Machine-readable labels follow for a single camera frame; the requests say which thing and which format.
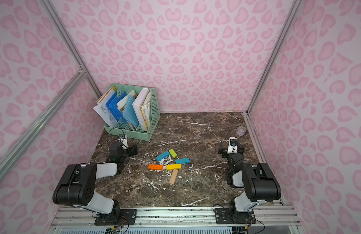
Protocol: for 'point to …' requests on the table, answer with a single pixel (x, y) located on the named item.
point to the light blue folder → (130, 113)
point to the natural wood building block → (173, 176)
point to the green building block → (173, 153)
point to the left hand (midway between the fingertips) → (128, 142)
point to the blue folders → (111, 104)
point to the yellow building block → (171, 166)
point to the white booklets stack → (142, 107)
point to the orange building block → (155, 166)
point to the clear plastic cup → (241, 130)
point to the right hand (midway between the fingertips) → (229, 140)
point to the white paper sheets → (102, 108)
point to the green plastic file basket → (129, 128)
